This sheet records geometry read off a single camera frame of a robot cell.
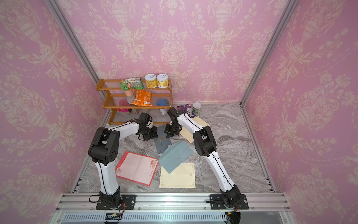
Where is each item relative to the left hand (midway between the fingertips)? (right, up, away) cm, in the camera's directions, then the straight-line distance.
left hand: (158, 136), depth 100 cm
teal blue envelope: (+12, -12, -8) cm, 18 cm away
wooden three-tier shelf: (-35, +36, +3) cm, 51 cm away
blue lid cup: (+2, +25, +7) cm, 26 cm away
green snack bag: (-17, +35, -12) cm, 41 cm away
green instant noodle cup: (+29, +22, +12) cm, 38 cm away
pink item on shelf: (-27, +24, +4) cm, 36 cm away
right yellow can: (+5, +37, -12) cm, 39 cm away
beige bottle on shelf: (-18, +29, -6) cm, 35 cm away
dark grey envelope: (+3, -4, -3) cm, 5 cm away
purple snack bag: (+22, +20, +13) cm, 33 cm away
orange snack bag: (-11, +27, 0) cm, 29 cm away
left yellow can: (-3, +37, -12) cm, 39 cm away
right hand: (+6, 0, 0) cm, 6 cm away
